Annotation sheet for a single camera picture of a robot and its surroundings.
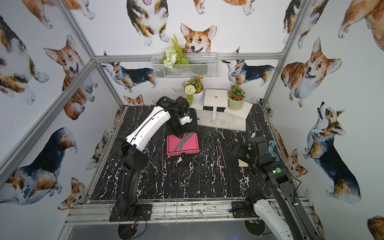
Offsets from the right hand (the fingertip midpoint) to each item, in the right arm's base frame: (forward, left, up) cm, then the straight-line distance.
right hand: (238, 147), depth 72 cm
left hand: (+11, +29, -3) cm, 31 cm away
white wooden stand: (+35, +9, -13) cm, 39 cm away
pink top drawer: (+6, +24, -8) cm, 26 cm away
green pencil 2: (+9, +26, -9) cm, 29 cm away
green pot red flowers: (+32, -3, +3) cm, 32 cm away
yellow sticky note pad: (+1, -6, -22) cm, 23 cm away
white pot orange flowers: (+33, +22, +8) cm, 40 cm away
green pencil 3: (+9, +28, -9) cm, 30 cm away
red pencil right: (+6, +5, -22) cm, 23 cm away
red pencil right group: (+4, +8, -23) cm, 25 cm away
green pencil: (+7, +30, -9) cm, 32 cm away
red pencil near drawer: (+4, +42, -22) cm, 48 cm away
